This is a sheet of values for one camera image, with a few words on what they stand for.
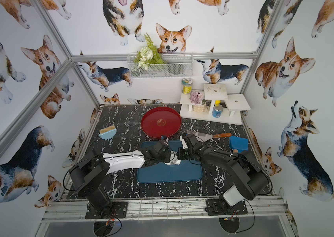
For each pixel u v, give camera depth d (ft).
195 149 2.31
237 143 3.23
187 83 3.36
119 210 2.42
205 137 3.30
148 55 2.55
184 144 2.66
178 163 2.95
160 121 3.61
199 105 3.60
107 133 3.42
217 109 3.50
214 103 3.48
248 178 1.46
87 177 1.50
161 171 2.82
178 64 3.03
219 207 2.20
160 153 2.31
